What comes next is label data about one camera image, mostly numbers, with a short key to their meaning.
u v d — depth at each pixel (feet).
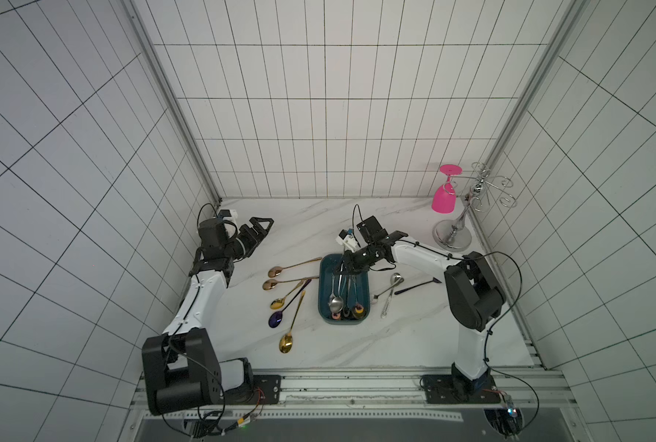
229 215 2.51
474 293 1.64
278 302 2.90
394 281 3.07
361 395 2.38
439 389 2.35
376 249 2.33
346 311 2.80
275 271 3.20
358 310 2.80
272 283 3.10
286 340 2.67
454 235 3.46
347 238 2.80
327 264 3.03
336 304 2.73
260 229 2.43
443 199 3.18
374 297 2.93
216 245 2.09
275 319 2.81
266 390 2.36
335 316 2.74
